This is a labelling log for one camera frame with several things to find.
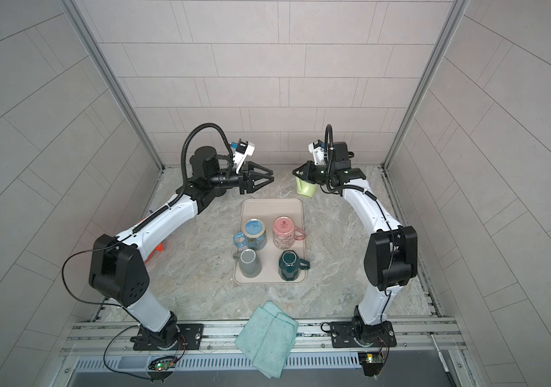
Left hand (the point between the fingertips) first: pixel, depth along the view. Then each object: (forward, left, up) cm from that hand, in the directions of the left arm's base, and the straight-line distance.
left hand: (272, 178), depth 70 cm
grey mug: (-17, +7, -25) cm, 31 cm away
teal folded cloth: (-37, +1, -30) cm, 47 cm away
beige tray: (+11, +3, -32) cm, 33 cm away
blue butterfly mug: (-7, +7, -22) cm, 24 cm away
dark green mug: (-18, -6, -22) cm, 29 cm away
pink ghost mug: (-6, -4, -21) cm, 22 cm away
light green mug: (+5, -11, -11) cm, 16 cm away
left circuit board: (-43, +28, -29) cm, 59 cm away
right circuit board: (-42, -29, -32) cm, 60 cm away
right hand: (+10, -7, -7) cm, 15 cm away
